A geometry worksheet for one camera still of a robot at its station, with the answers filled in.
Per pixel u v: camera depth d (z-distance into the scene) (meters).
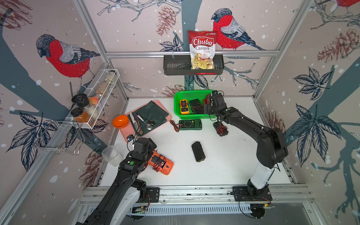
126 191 0.58
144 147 0.62
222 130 0.95
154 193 0.73
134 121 1.04
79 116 0.60
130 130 1.00
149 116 1.08
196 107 1.07
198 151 0.86
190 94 1.22
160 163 0.80
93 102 0.68
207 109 0.84
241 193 0.73
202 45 0.82
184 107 1.10
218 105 0.70
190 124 1.00
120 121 1.01
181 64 1.07
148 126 1.03
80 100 0.62
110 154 0.91
